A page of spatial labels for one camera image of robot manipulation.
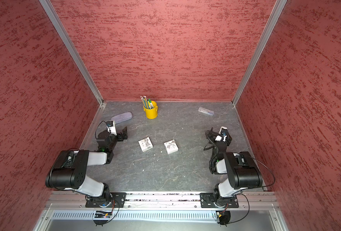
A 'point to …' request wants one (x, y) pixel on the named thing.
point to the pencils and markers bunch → (147, 103)
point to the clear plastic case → (206, 111)
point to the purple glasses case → (122, 117)
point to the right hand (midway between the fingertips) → (218, 131)
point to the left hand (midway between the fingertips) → (119, 129)
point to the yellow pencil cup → (151, 113)
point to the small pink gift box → (145, 144)
